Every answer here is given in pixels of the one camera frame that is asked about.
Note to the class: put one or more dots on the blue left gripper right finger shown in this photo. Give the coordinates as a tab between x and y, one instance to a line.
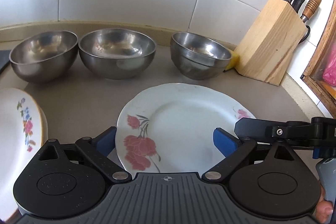
226	143

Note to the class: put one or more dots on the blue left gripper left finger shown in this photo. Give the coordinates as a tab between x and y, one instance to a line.
105	142

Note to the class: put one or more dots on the white plate pink flowers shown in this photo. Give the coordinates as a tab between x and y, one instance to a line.
169	128

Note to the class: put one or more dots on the steel bowl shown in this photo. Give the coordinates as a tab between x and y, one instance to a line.
45	56
198	57
116	53

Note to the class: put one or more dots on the right hand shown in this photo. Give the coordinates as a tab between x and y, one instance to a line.
324	208

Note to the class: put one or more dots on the wooden framed window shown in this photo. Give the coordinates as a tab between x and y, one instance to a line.
312	75

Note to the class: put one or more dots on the white plate colourful flowers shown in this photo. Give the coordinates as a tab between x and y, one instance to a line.
23	131

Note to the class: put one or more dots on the yellow sponge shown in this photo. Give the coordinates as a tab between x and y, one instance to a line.
234	60

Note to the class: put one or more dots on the wooden knife block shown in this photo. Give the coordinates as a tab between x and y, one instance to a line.
267	48

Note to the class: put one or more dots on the wooden handled knife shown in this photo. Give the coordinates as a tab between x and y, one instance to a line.
310	9

